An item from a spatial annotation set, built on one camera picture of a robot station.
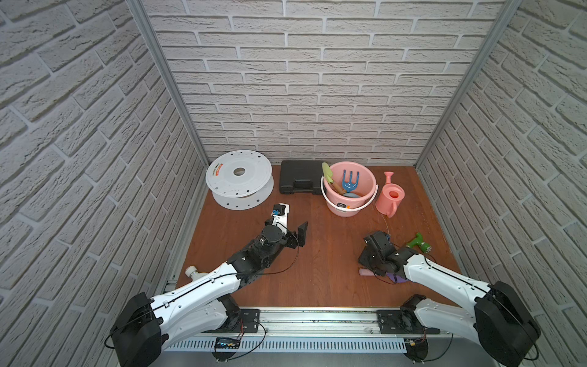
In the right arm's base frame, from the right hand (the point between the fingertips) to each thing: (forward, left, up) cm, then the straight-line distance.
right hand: (363, 260), depth 87 cm
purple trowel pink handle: (-6, +1, +4) cm, 7 cm away
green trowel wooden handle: (+31, +11, +18) cm, 38 cm away
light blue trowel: (+23, +2, +12) cm, 26 cm away
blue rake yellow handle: (+31, 0, +8) cm, 32 cm away
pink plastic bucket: (+19, +7, +11) cm, 23 cm away
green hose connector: (+5, -24, +1) cm, 25 cm away
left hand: (+11, +27, +19) cm, 35 cm away
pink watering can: (+23, -15, +10) cm, 29 cm away
